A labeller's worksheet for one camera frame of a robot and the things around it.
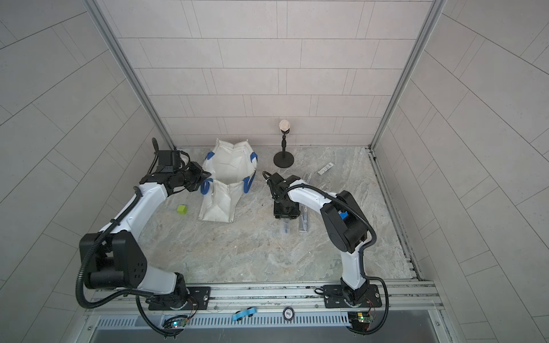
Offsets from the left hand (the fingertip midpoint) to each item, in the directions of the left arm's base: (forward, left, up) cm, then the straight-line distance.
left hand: (215, 169), depth 85 cm
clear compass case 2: (-15, -37, -16) cm, 43 cm away
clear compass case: (-19, -29, -13) cm, 37 cm away
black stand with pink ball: (+19, -28, -15) cm, 37 cm away
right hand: (-13, -27, -17) cm, 35 cm away
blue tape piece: (-47, -16, -15) cm, 51 cm away
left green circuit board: (-49, +4, -14) cm, 51 cm away
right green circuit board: (-48, -54, -17) cm, 74 cm away
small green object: (-10, +16, -16) cm, 24 cm away
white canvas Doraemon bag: (+11, -3, -14) cm, 18 cm away
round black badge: (-46, -30, -17) cm, 58 cm away
